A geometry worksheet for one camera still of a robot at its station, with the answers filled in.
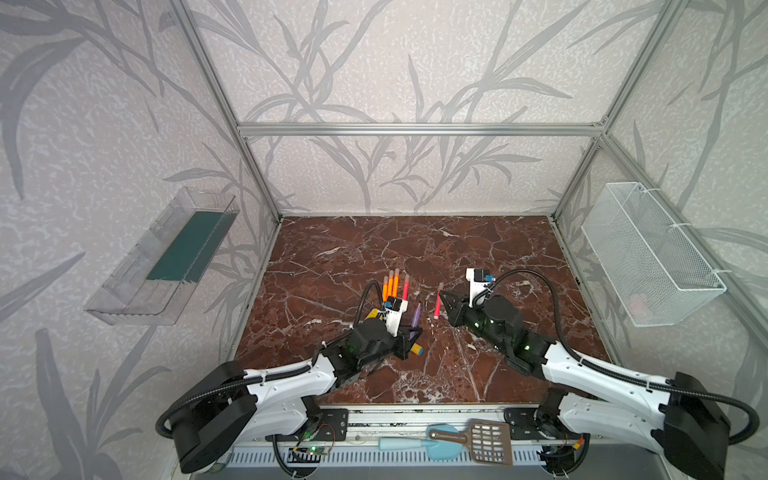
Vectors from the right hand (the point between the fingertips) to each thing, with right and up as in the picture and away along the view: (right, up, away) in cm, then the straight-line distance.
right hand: (441, 285), depth 76 cm
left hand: (-4, -11, +2) cm, 12 cm away
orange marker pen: (-16, -5, +23) cm, 28 cm away
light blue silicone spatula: (-2, -39, -6) cm, 39 cm away
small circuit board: (-30, -39, -6) cm, 50 cm away
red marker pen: (-9, -5, +23) cm, 25 cm away
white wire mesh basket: (+45, +4, -13) cm, 47 cm away
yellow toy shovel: (-6, -19, +8) cm, 22 cm away
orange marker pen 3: (-12, -3, +23) cm, 27 cm away
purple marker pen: (-6, -8, +1) cm, 10 cm away
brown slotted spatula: (+11, -38, -4) cm, 40 cm away
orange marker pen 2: (-14, -3, +23) cm, 27 cm away
